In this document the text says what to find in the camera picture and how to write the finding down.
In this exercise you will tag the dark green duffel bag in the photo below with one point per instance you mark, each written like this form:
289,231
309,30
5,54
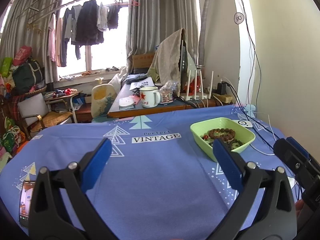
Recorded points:
27,75

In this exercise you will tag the round wall hook sticker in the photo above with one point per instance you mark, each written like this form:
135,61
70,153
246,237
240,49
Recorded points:
239,18

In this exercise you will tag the black smartphone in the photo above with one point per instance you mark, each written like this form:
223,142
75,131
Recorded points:
25,202

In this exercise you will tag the green plastic tray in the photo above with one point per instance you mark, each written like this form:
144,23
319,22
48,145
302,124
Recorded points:
236,137

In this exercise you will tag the beige cloth cover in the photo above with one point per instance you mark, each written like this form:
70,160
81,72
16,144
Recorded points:
164,66

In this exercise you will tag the wooden armchair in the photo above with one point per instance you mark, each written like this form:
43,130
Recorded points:
36,115

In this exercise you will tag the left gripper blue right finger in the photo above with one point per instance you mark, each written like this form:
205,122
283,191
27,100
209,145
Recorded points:
276,216

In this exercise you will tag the grey left curtain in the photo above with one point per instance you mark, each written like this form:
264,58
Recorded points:
24,27

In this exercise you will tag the pink hanging garment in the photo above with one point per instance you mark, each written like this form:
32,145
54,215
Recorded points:
54,40

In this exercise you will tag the small wooden side table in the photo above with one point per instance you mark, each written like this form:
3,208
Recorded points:
68,100

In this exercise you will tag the dark hanging jacket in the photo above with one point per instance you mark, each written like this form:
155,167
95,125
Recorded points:
87,33

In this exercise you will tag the white power bank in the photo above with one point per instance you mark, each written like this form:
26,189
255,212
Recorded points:
245,123

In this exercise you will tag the white wifi router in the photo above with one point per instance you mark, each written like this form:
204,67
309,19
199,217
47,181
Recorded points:
195,88

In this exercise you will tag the red bag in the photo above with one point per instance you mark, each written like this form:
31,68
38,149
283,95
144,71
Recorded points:
22,55

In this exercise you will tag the grey right curtain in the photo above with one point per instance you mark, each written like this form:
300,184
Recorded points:
154,20

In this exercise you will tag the grey curtain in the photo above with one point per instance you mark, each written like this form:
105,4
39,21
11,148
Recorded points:
24,27
154,20

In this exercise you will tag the blue patterned bed sheet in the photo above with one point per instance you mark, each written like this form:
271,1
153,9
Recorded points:
157,183

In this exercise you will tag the light grey hanging shirt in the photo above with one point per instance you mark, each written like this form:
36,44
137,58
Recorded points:
102,17

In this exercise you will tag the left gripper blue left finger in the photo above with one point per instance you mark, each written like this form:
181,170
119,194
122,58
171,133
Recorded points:
60,208

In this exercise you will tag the beige power strip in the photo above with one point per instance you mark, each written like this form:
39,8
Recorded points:
225,99

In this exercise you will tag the black power adapter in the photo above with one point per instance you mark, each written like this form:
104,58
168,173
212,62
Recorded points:
221,88

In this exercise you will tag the black computer monitor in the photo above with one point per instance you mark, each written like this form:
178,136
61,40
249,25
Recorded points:
187,68

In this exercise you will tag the white enamel mug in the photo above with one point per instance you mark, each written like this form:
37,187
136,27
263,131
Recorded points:
150,97

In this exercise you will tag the cardboard box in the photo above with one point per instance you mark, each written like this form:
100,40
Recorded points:
141,63

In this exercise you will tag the cream chair backrest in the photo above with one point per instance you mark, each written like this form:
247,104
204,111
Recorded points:
103,97

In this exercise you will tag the person's right hand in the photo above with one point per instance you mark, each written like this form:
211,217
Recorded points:
299,205

